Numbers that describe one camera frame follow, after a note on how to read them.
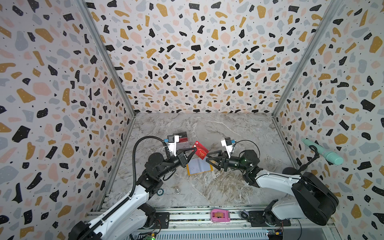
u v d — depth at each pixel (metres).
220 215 0.73
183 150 0.67
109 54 0.87
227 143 0.67
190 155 0.69
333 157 0.61
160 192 0.83
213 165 0.67
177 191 0.80
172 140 0.64
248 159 0.62
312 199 0.43
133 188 0.51
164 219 0.73
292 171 0.94
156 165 0.54
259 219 0.74
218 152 0.73
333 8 0.72
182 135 1.01
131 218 0.57
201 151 0.71
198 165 0.92
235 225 0.73
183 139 1.01
